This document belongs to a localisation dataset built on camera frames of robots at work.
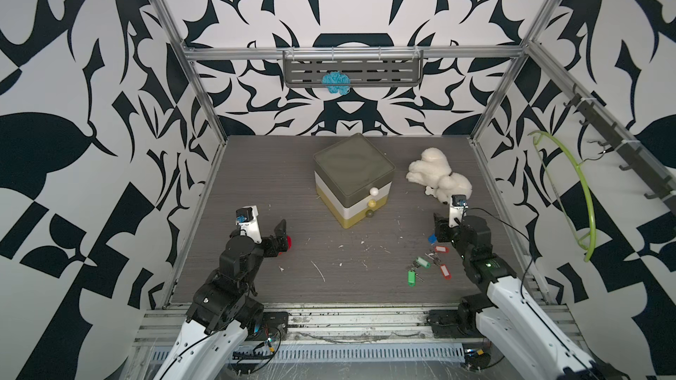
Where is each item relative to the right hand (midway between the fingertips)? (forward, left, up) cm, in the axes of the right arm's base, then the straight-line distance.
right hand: (444, 209), depth 84 cm
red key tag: (-15, 0, -13) cm, 20 cm away
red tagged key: (-8, -1, -12) cm, 15 cm away
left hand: (-7, +53, +8) cm, 54 cm away
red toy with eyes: (-6, +50, -11) cm, 51 cm away
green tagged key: (-12, +7, -13) cm, 19 cm away
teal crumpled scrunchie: (+39, +33, +23) cm, 56 cm away
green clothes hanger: (0, -33, +11) cm, 35 cm away
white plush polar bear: (+18, -2, -3) cm, 18 cm away
